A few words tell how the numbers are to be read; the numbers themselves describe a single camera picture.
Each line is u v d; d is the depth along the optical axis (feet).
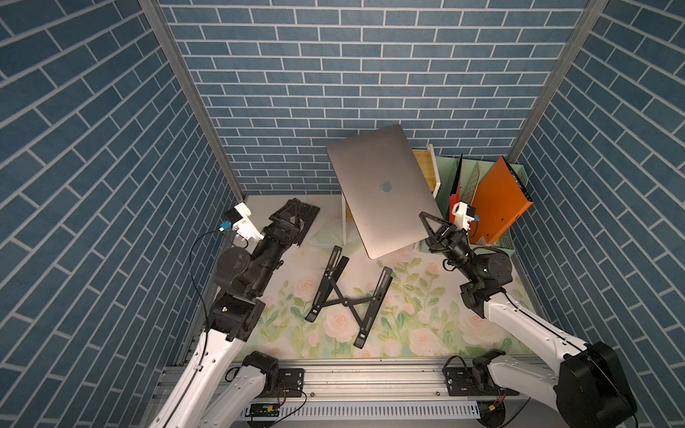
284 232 1.75
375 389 2.38
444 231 2.00
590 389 1.31
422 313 2.86
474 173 3.26
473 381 2.36
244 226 1.77
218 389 1.46
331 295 2.97
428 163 2.82
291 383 2.39
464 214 2.10
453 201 2.69
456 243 1.94
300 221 1.78
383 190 2.08
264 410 2.36
